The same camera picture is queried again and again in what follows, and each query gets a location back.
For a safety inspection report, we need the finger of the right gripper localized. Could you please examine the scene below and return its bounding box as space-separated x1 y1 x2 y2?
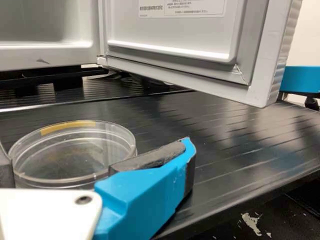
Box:
279 65 320 95

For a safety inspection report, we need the petri dish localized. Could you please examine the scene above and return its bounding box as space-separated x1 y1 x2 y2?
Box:
8 119 138 190

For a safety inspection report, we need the black platform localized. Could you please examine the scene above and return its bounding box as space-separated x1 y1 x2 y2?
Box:
0 90 320 240

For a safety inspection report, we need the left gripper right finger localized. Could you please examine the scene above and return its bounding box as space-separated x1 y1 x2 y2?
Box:
93 136 198 240

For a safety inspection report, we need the white incubator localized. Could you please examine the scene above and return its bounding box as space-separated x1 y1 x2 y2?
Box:
0 0 109 73

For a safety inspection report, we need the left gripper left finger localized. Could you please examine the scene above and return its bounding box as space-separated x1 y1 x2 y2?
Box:
0 147 14 189

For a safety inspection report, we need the incubator door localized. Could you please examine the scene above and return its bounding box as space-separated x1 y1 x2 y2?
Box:
96 0 304 109

